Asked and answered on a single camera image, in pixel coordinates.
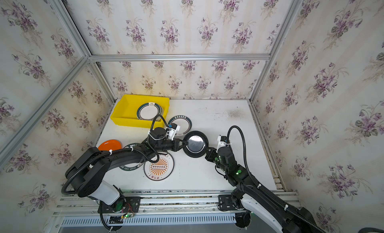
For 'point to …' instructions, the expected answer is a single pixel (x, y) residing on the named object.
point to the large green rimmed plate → (131, 166)
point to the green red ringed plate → (184, 122)
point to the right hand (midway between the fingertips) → (203, 149)
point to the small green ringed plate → (148, 111)
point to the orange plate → (110, 144)
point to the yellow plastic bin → (125, 112)
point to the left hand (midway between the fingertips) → (188, 142)
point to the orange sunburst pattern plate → (161, 170)
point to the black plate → (198, 142)
